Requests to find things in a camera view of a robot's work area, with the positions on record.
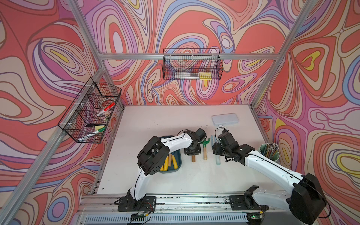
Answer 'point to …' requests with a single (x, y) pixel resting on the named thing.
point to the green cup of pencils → (271, 150)
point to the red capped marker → (112, 105)
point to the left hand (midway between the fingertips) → (197, 154)
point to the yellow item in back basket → (205, 76)
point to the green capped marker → (97, 131)
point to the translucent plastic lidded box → (225, 119)
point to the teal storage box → (177, 156)
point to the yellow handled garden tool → (175, 165)
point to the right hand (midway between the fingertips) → (217, 151)
